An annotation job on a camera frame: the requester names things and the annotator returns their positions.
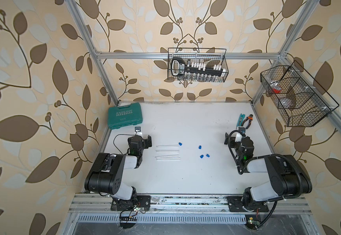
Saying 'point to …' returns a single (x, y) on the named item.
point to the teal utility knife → (239, 123)
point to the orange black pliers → (250, 118)
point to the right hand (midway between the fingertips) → (234, 134)
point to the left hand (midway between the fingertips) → (139, 135)
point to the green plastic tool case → (124, 115)
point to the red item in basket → (277, 89)
